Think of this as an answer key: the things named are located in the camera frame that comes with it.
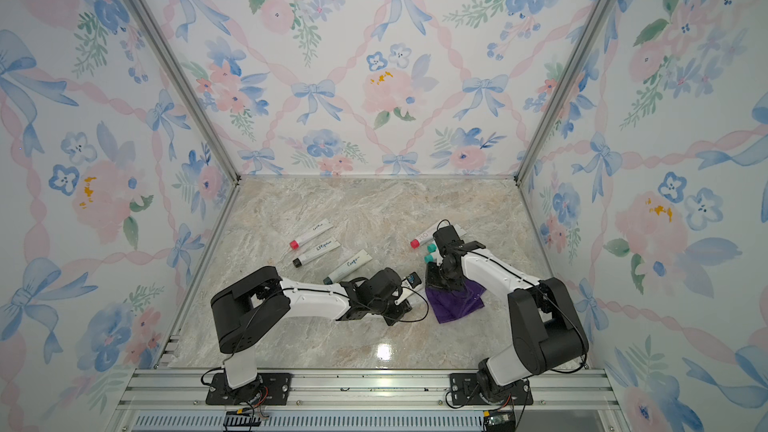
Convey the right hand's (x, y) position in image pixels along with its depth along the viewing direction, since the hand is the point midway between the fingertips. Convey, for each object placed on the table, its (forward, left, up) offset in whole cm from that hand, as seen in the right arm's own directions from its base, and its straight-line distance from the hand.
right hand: (433, 283), depth 90 cm
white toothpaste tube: (+5, -1, +23) cm, 24 cm away
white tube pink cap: (+21, +37, 0) cm, 42 cm away
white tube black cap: (-6, +5, -1) cm, 8 cm away
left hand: (-6, +7, -2) cm, 9 cm away
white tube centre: (+7, +24, -1) cm, 25 cm away
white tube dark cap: (+11, +37, 0) cm, 39 cm away
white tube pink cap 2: (+15, +5, -1) cm, 15 cm away
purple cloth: (-6, -5, 0) cm, 8 cm away
